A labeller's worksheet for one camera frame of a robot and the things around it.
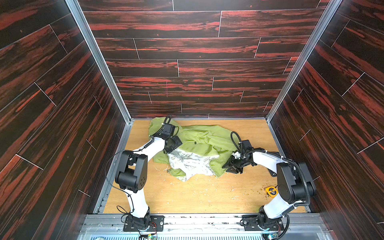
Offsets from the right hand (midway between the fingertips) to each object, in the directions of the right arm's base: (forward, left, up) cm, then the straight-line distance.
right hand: (226, 168), depth 91 cm
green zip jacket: (+13, +13, -1) cm, 18 cm away
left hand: (+13, +30, +5) cm, 33 cm away
